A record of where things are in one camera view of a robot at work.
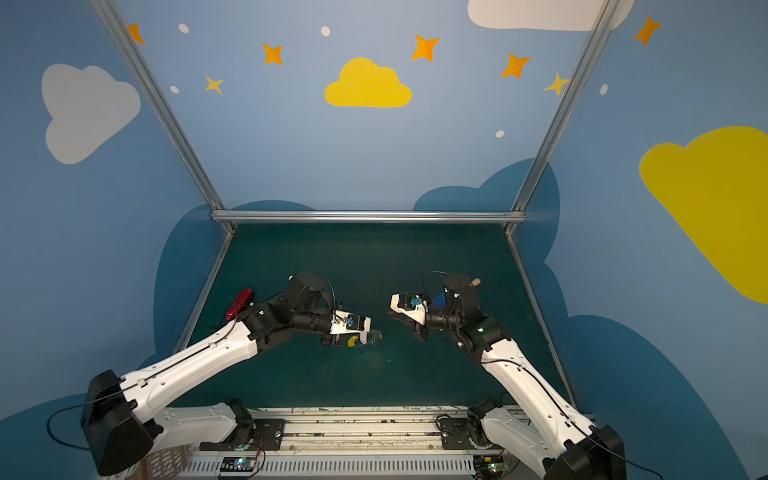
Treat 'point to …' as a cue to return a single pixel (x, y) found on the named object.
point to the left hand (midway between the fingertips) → (367, 320)
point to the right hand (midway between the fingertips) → (394, 306)
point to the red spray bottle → (242, 299)
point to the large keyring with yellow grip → (351, 341)
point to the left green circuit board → (237, 464)
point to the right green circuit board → (488, 466)
